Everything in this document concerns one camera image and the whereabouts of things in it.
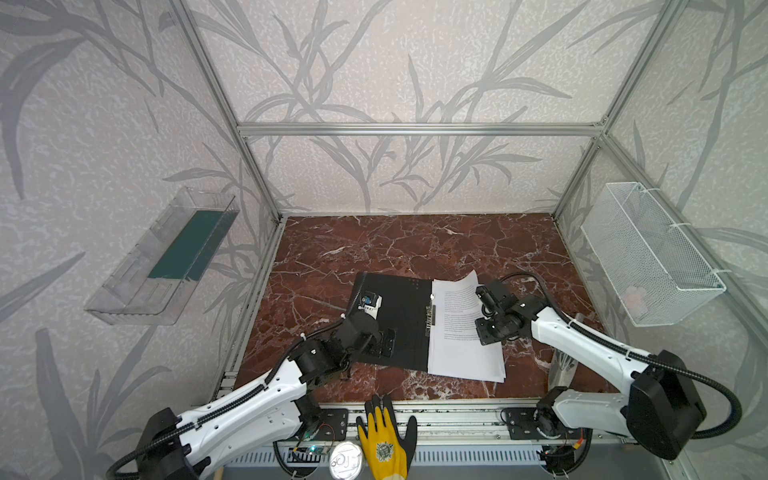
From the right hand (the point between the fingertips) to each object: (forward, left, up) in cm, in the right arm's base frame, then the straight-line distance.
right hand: (482, 323), depth 85 cm
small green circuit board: (-30, +47, -8) cm, 56 cm away
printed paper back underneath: (-5, +7, -8) cm, 12 cm away
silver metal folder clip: (+4, +15, -5) cm, 16 cm away
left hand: (-2, +27, +7) cm, 28 cm away
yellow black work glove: (-30, +27, -3) cm, 40 cm away
